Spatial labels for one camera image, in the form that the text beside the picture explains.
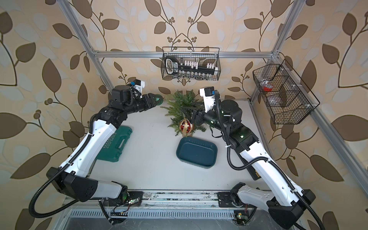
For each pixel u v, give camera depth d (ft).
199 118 1.67
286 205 1.21
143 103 2.05
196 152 2.99
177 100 2.38
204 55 2.99
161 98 2.24
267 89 2.69
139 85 2.11
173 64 2.77
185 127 2.24
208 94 1.63
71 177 1.29
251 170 2.72
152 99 2.06
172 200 2.47
